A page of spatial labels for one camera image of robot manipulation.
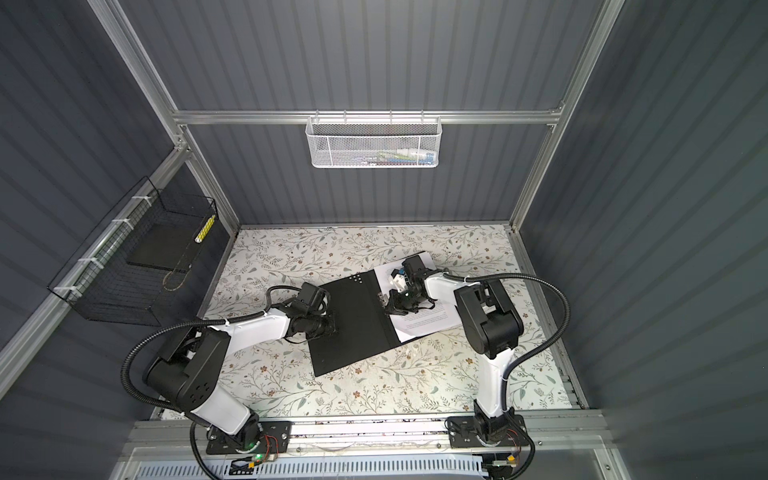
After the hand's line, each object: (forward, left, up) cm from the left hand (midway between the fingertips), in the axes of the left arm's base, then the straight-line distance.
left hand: (340, 333), depth 93 cm
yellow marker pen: (+19, +35, +29) cm, 49 cm away
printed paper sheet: (+1, -27, +2) cm, 27 cm away
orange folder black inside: (+3, -7, -3) cm, 8 cm away
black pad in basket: (+12, +41, +30) cm, 52 cm away
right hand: (+5, -16, +1) cm, 17 cm away
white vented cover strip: (-36, -29, 0) cm, 46 cm away
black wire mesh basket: (-1, +49, +32) cm, 58 cm away
